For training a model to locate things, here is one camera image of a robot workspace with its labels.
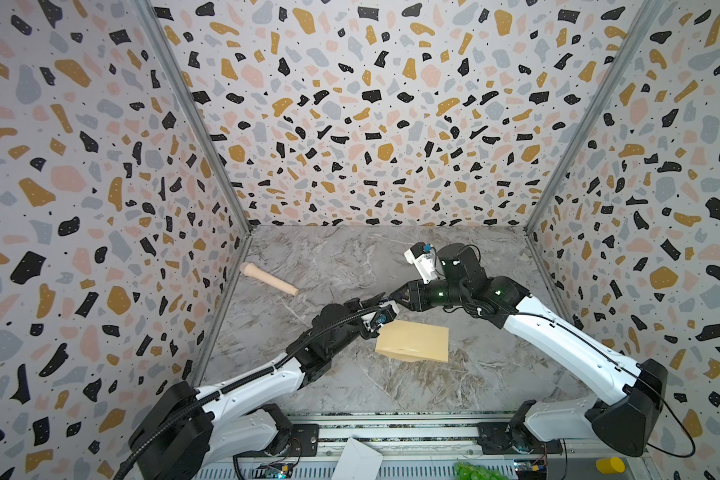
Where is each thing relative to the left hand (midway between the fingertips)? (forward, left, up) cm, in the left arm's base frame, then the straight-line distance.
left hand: (384, 291), depth 75 cm
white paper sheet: (-33, +6, -19) cm, 39 cm away
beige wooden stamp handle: (+23, +45, -22) cm, 55 cm away
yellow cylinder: (-35, -50, -17) cm, 63 cm away
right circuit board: (-35, -34, -24) cm, 55 cm away
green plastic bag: (-36, -19, -18) cm, 44 cm away
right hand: (-3, -1, +5) cm, 6 cm away
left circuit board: (-34, +27, -23) cm, 49 cm away
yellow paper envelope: (-4, -10, -23) cm, 25 cm away
